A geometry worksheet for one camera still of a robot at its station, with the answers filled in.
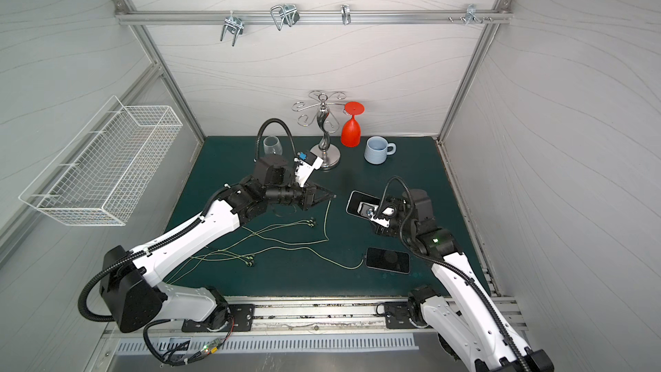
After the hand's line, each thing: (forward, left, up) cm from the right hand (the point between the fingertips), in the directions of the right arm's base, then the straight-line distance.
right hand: (380, 202), depth 77 cm
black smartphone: (0, +7, +2) cm, 8 cm away
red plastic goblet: (+31, +9, +1) cm, 32 cm away
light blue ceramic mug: (+35, -2, -14) cm, 38 cm away
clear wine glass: (+25, +40, -3) cm, 47 cm away
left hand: (-3, +15, +8) cm, 18 cm away
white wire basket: (-2, +77, +14) cm, 78 cm away
